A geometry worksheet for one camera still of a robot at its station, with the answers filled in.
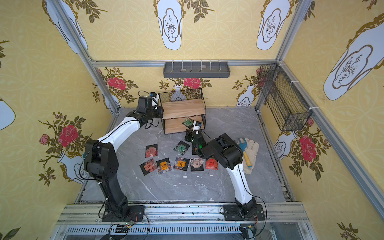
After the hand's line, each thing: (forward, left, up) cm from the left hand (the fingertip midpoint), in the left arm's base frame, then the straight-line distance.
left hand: (162, 109), depth 93 cm
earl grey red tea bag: (-18, +8, -20) cm, 28 cm away
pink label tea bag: (-29, +8, -20) cm, 36 cm away
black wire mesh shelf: (+8, -9, -5) cm, 13 cm away
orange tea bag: (-28, -1, -20) cm, 34 cm away
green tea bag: (-17, -11, -19) cm, 28 cm away
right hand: (-6, -12, -16) cm, 21 cm away
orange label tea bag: (-28, -11, -19) cm, 35 cm away
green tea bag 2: (+4, -16, -18) cm, 25 cm away
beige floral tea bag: (-28, -21, -19) cm, 40 cm away
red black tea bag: (-29, -30, -19) cm, 45 cm away
